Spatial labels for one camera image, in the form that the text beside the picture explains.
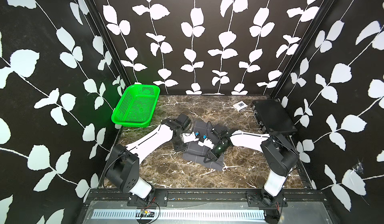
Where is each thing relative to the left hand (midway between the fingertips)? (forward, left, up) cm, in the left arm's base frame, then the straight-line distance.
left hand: (182, 141), depth 84 cm
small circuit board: (-32, +17, -10) cm, 38 cm away
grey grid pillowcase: (-3, -9, -8) cm, 12 cm away
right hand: (-8, -13, -5) cm, 16 cm away
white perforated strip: (-34, +2, -9) cm, 35 cm away
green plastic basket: (+37, +38, -10) cm, 54 cm away
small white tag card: (+33, -44, -9) cm, 56 cm away
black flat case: (+23, -68, -12) cm, 73 cm away
